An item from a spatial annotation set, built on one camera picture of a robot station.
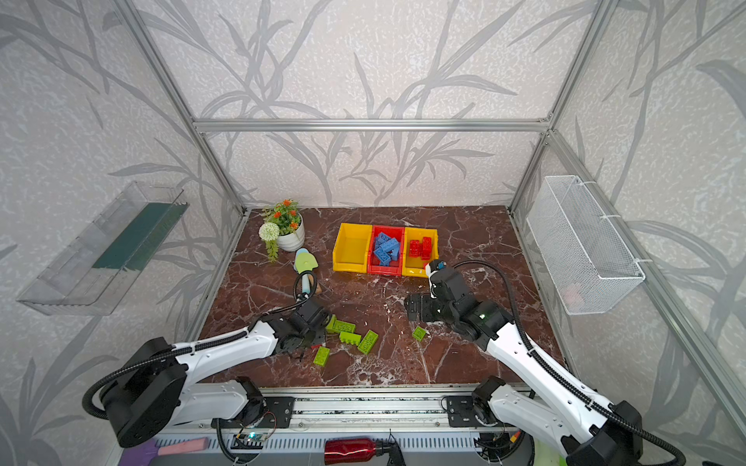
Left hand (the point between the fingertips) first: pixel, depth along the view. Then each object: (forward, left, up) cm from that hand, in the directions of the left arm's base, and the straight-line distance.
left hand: (324, 325), depth 88 cm
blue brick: (+28, -21, +3) cm, 35 cm away
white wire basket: (+3, -62, +34) cm, 71 cm away
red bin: (+20, -22, +2) cm, 30 cm away
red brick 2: (+29, -29, +1) cm, 41 cm away
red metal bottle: (-31, -11, +4) cm, 33 cm away
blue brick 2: (+31, -16, +3) cm, 35 cm away
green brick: (-9, -1, +1) cm, 9 cm away
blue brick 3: (+23, -17, +3) cm, 29 cm away
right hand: (+3, -28, +16) cm, 32 cm away
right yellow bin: (+23, -29, -2) cm, 37 cm away
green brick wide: (-1, -6, +1) cm, 6 cm away
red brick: (+27, -33, +3) cm, 42 cm away
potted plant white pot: (+29, +16, +11) cm, 35 cm away
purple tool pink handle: (-32, +37, +1) cm, 48 cm away
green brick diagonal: (-5, -13, -1) cm, 14 cm away
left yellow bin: (+26, -6, +1) cm, 27 cm away
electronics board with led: (-29, +15, -3) cm, 33 cm away
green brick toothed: (-4, -8, +1) cm, 9 cm away
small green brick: (-2, -29, 0) cm, 29 cm away
